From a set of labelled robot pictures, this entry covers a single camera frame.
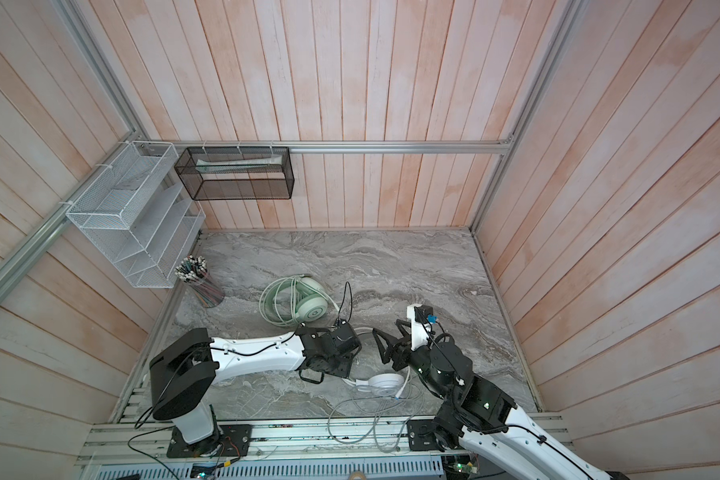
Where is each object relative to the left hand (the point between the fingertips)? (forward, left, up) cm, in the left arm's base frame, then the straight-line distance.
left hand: (341, 371), depth 83 cm
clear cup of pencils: (+24, +44, +15) cm, 52 cm away
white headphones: (-5, -12, +6) cm, 14 cm away
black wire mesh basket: (+64, +39, +22) cm, 78 cm away
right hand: (+4, -11, +21) cm, 24 cm away
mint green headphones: (+21, +13, +6) cm, 25 cm away
